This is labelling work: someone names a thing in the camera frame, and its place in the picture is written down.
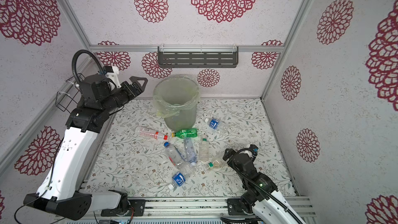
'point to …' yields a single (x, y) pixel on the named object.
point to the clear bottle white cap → (203, 149)
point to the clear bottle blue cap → (177, 159)
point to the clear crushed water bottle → (190, 154)
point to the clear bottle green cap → (217, 164)
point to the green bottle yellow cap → (186, 133)
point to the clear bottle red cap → (146, 132)
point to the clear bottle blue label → (216, 124)
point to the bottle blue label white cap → (179, 178)
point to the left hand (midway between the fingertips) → (142, 85)
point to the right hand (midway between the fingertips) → (229, 153)
